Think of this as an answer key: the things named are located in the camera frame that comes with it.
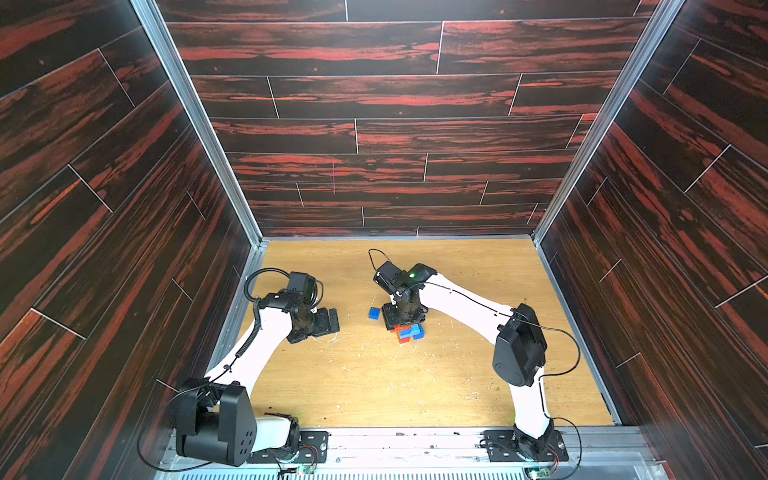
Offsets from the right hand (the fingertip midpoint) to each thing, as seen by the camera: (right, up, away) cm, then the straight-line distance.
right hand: (401, 319), depth 88 cm
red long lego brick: (-1, -1, -7) cm, 7 cm away
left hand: (-22, -2, -3) cm, 22 cm away
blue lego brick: (+6, -5, +3) cm, 9 cm away
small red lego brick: (+1, -7, +5) cm, 9 cm away
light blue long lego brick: (+3, -4, +1) cm, 5 cm away
